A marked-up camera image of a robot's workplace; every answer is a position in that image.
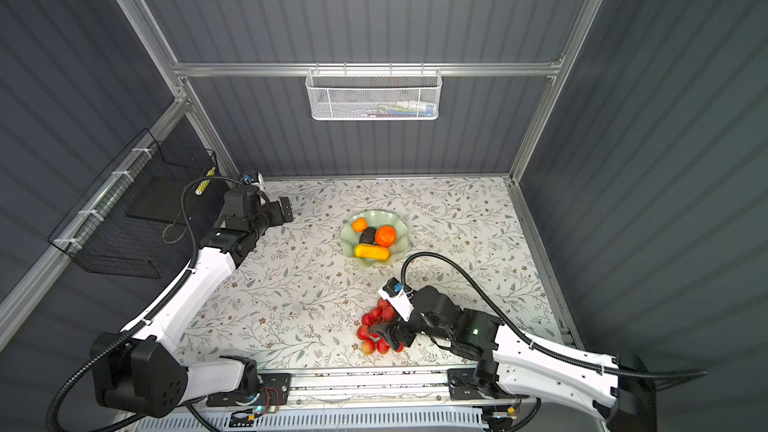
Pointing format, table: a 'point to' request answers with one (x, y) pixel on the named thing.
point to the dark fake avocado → (367, 236)
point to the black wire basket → (132, 222)
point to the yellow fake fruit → (371, 252)
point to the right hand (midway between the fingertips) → (386, 316)
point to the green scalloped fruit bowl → (350, 239)
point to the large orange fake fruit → (385, 235)
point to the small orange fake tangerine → (360, 225)
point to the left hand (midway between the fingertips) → (272, 202)
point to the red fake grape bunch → (371, 343)
